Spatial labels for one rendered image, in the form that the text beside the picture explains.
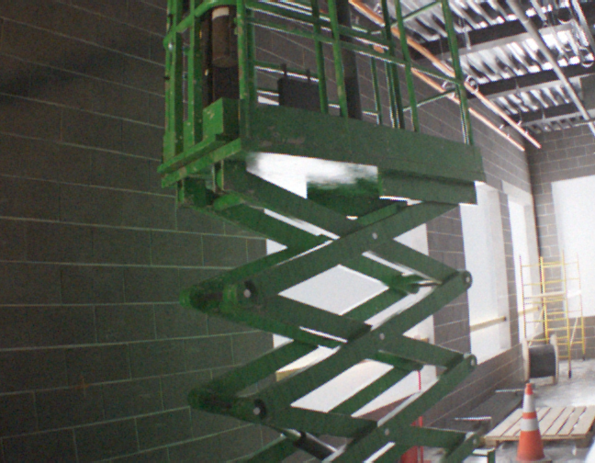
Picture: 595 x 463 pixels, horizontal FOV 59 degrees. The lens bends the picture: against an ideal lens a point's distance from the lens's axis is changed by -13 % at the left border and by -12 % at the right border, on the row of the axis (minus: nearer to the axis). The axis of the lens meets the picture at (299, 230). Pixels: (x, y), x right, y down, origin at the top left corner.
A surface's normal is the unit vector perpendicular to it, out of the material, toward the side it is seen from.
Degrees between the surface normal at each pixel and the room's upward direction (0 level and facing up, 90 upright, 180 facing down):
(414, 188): 90
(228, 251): 90
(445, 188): 90
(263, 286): 90
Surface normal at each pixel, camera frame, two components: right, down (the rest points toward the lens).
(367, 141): 0.61, -0.14
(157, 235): 0.80, -0.13
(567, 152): -0.59, -0.06
